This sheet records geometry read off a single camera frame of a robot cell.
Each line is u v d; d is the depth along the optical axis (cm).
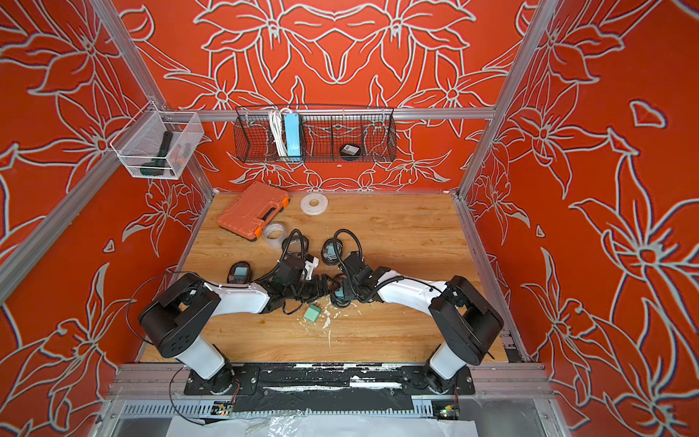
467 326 45
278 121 88
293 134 90
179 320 46
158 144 91
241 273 93
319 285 78
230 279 90
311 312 83
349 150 95
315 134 100
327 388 73
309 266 83
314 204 114
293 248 102
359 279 68
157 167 79
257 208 107
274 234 105
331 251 98
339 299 85
